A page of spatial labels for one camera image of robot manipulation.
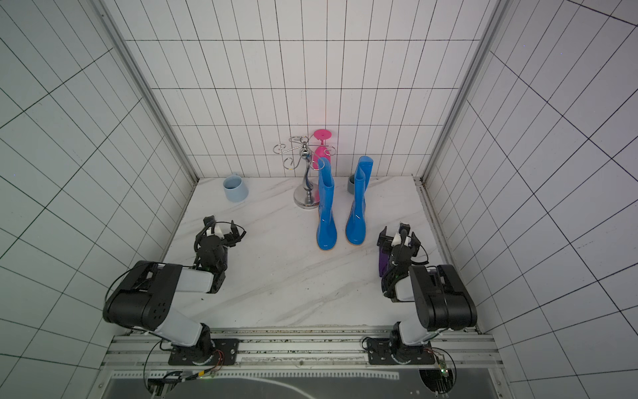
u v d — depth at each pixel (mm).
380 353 725
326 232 947
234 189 1075
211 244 736
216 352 727
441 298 478
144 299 452
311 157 932
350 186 1101
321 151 1010
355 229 974
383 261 918
